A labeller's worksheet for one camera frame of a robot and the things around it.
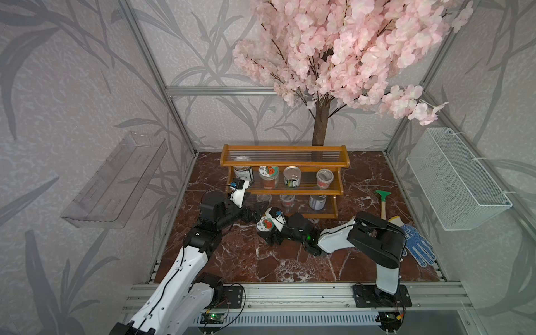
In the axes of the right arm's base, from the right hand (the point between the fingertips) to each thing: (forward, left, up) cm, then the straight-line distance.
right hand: (263, 223), depth 85 cm
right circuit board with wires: (-32, -45, -10) cm, 56 cm away
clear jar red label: (+12, -3, +16) cm, 20 cm away
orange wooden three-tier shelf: (+14, -16, +10) cm, 24 cm away
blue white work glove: (-9, -65, -7) cm, 66 cm away
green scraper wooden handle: (+12, -55, -5) cm, 57 cm away
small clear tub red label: (+11, +1, +1) cm, 11 cm away
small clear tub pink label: (+14, -25, +13) cm, 32 cm away
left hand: (+2, 0, +16) cm, 16 cm away
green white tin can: (+12, +7, +19) cm, 24 cm away
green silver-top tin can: (+14, -12, +13) cm, 23 cm away
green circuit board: (-31, +17, -7) cm, 36 cm away
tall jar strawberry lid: (-1, -1, +2) cm, 3 cm away
